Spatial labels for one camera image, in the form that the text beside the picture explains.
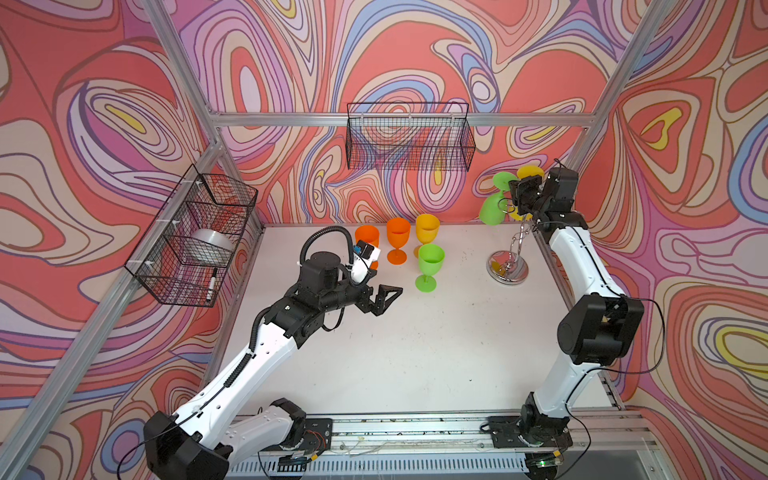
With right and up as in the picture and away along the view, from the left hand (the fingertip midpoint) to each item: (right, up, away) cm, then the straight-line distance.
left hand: (390, 280), depth 69 cm
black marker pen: (-44, -1, +3) cm, 44 cm away
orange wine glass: (-6, +12, +29) cm, 33 cm away
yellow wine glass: (+13, +14, +29) cm, 35 cm away
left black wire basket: (-52, +21, +11) cm, 57 cm away
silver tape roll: (-43, +8, +1) cm, 44 cm away
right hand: (+34, +27, +15) cm, 46 cm away
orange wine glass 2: (+3, +13, +29) cm, 33 cm away
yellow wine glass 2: (+41, +31, +20) cm, 55 cm away
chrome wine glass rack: (+43, +1, +35) cm, 56 cm away
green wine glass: (+13, +4, +24) cm, 28 cm away
